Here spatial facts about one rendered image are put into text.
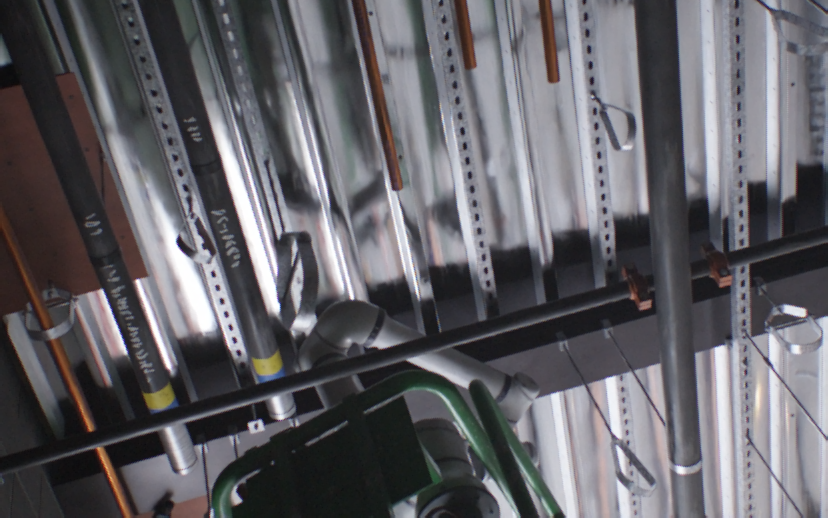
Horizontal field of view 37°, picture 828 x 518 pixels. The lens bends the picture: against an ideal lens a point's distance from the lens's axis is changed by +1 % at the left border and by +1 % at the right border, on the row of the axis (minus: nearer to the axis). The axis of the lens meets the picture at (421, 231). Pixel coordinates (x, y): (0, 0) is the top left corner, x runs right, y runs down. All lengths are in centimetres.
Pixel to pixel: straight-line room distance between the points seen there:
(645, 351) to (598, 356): 16
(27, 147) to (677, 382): 182
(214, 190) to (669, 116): 106
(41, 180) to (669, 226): 169
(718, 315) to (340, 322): 128
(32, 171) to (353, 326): 96
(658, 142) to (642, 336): 127
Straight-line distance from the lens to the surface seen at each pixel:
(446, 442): 299
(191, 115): 285
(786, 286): 411
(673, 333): 315
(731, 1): 337
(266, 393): 305
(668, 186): 289
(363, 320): 344
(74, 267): 369
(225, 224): 300
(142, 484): 393
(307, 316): 291
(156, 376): 324
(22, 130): 347
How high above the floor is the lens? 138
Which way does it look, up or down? 56 degrees up
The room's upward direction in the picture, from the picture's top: 24 degrees counter-clockwise
